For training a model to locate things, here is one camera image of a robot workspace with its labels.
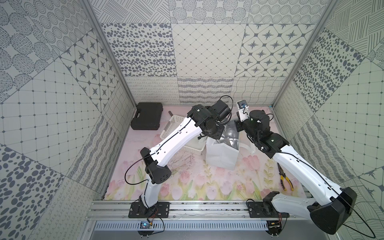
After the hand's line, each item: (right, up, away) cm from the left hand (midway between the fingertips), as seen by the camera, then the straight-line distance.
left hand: (216, 130), depth 72 cm
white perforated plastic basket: (-10, -11, +16) cm, 22 cm away
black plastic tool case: (-46, +7, +36) cm, 59 cm away
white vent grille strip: (-2, -46, -2) cm, 46 cm away
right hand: (+12, +8, +3) cm, 15 cm away
